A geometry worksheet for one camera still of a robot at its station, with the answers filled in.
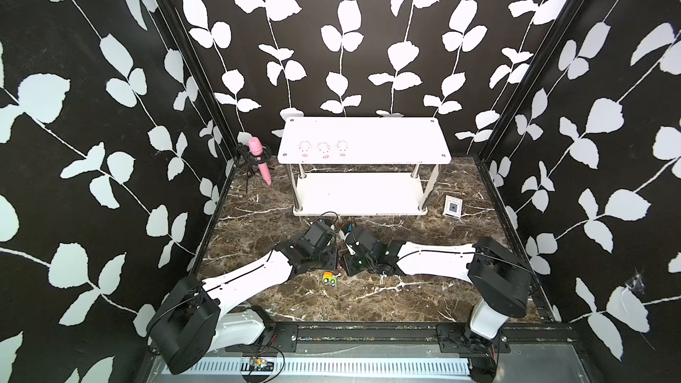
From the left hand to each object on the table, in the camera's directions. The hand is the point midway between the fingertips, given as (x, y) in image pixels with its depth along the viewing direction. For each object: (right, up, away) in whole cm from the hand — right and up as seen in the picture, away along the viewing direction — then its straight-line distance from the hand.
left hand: (339, 254), depth 84 cm
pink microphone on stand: (-32, +34, +11) cm, 48 cm away
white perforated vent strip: (-3, -27, -14) cm, 30 cm away
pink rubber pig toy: (-9, +33, -11) cm, 36 cm away
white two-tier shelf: (+9, +30, +34) cm, 46 cm away
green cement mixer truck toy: (-3, -8, -1) cm, 8 cm away
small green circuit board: (-22, -26, -13) cm, 37 cm away
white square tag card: (+44, +13, +17) cm, 49 cm away
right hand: (0, -2, 0) cm, 2 cm away
